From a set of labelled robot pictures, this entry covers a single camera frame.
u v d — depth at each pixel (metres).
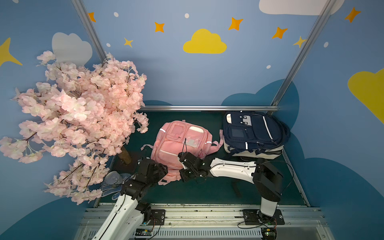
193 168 0.65
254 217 0.74
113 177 0.81
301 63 0.89
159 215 0.75
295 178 0.93
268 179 0.47
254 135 1.01
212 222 0.73
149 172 0.61
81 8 0.69
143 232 0.72
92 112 0.41
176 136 1.02
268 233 0.73
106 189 0.82
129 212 0.50
